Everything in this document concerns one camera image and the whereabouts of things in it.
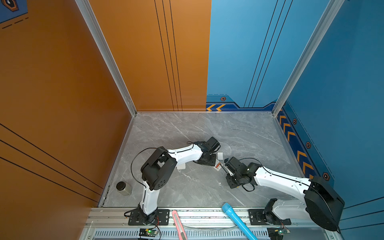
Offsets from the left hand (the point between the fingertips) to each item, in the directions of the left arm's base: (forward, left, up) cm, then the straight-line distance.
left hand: (212, 162), depth 92 cm
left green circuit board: (-35, +32, -3) cm, 48 cm away
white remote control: (-4, +19, 0) cm, 19 cm away
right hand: (-12, -8, 0) cm, 15 cm away
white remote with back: (-3, -3, +1) cm, 4 cm away
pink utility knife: (-35, +17, -1) cm, 39 cm away
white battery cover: (+5, -5, -1) cm, 8 cm away
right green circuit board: (-35, -28, -3) cm, 45 cm away
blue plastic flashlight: (-27, -6, +2) cm, 28 cm away
